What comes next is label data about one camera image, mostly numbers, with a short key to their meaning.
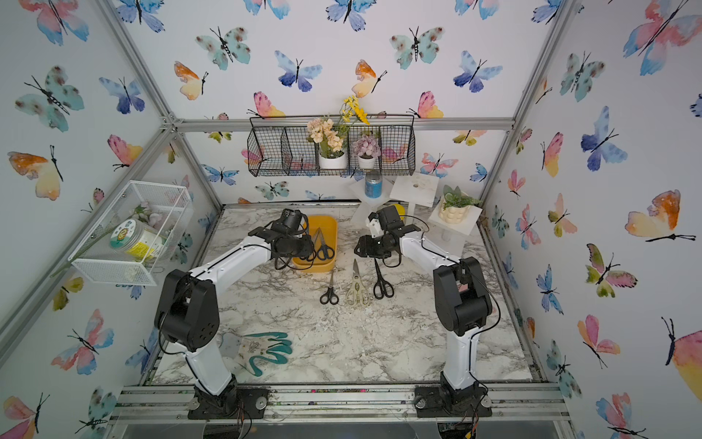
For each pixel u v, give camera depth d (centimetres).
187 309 48
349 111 83
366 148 89
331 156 91
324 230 112
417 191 96
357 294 93
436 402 73
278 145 99
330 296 93
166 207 80
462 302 51
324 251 107
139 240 64
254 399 75
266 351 81
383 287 96
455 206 87
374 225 89
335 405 75
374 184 98
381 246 81
